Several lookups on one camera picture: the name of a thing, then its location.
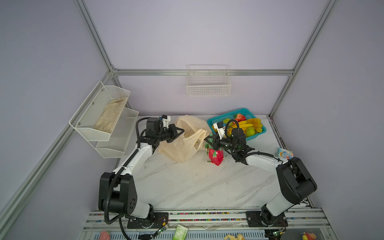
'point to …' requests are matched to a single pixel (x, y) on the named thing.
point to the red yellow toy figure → (309, 236)
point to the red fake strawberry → (240, 117)
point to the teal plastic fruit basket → (230, 115)
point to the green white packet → (180, 233)
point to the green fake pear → (250, 131)
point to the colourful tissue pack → (284, 153)
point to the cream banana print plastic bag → (191, 140)
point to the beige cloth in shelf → (109, 116)
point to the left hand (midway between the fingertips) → (184, 130)
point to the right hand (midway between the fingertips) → (203, 138)
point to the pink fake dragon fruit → (216, 157)
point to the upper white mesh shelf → (98, 115)
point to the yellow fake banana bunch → (254, 122)
